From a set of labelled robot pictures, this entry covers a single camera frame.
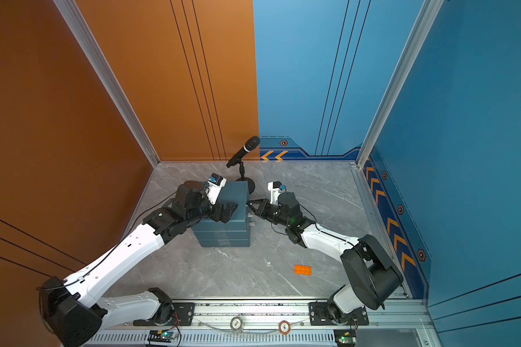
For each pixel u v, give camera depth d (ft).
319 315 2.38
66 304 1.25
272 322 2.39
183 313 2.42
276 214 2.33
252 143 2.73
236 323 2.19
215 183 2.12
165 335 2.31
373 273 1.43
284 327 2.33
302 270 2.71
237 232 2.52
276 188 2.53
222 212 2.20
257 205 2.54
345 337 2.33
